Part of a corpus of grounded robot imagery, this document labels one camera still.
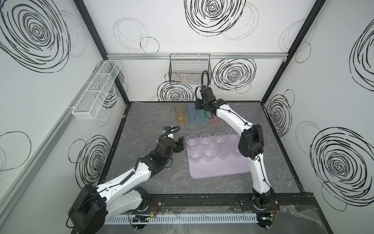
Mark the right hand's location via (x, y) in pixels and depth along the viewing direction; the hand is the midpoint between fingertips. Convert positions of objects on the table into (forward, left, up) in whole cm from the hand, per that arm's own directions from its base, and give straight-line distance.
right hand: (197, 101), depth 96 cm
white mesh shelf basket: (-22, +56, +16) cm, 62 cm away
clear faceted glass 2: (-20, -6, -15) cm, 26 cm away
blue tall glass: (-2, +3, -9) cm, 10 cm away
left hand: (-26, +11, -2) cm, 28 cm away
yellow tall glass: (-4, +11, -5) cm, 13 cm away
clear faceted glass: (-22, +3, -16) cm, 27 cm away
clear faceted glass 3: (-21, -15, -12) cm, 28 cm away
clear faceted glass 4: (-30, +1, -15) cm, 34 cm away
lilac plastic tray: (-37, -14, -19) cm, 44 cm away
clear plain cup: (-30, -7, -17) cm, 35 cm away
